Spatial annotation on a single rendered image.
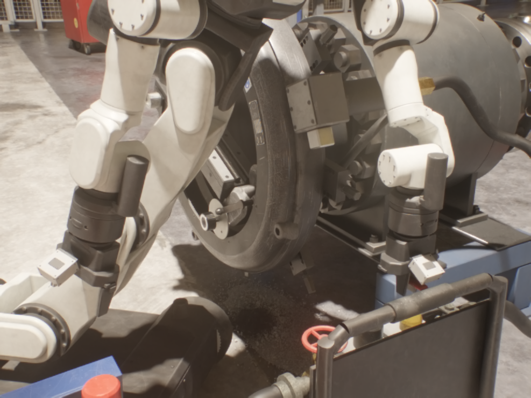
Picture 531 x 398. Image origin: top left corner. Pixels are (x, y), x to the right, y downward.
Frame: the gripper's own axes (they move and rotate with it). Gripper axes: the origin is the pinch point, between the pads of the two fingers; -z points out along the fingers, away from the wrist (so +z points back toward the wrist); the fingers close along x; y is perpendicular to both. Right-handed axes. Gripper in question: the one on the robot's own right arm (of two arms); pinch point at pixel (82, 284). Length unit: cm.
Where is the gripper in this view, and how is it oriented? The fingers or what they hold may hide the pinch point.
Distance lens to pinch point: 115.4
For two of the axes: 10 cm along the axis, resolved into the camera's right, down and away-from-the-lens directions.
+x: 8.2, 4.3, -3.8
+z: 2.9, -8.8, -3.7
